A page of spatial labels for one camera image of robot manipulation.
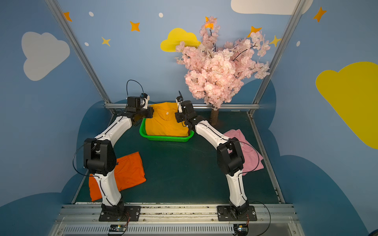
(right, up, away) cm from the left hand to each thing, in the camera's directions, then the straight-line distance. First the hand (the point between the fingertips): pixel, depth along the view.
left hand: (152, 107), depth 95 cm
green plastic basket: (+5, -20, +3) cm, 21 cm away
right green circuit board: (+51, -64, -22) cm, 85 cm away
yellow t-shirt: (+7, -10, +3) cm, 12 cm away
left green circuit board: (-11, -63, -23) cm, 68 cm away
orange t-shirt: (-12, -40, -8) cm, 43 cm away
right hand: (+19, -1, -2) cm, 19 cm away
